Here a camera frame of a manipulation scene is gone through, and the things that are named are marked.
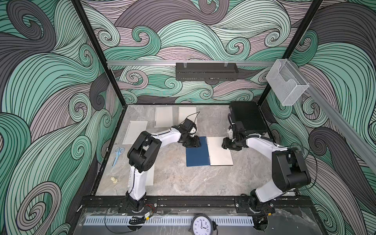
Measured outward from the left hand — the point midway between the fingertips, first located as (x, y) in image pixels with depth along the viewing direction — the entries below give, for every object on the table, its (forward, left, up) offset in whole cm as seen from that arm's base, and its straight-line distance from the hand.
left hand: (199, 144), depth 92 cm
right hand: (-1, -17, -1) cm, 17 cm away
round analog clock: (-41, +1, -1) cm, 41 cm away
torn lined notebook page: (+14, +46, -4) cm, 48 cm away
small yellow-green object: (-22, +48, -1) cm, 53 cm away
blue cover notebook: (-4, -8, -4) cm, 10 cm away
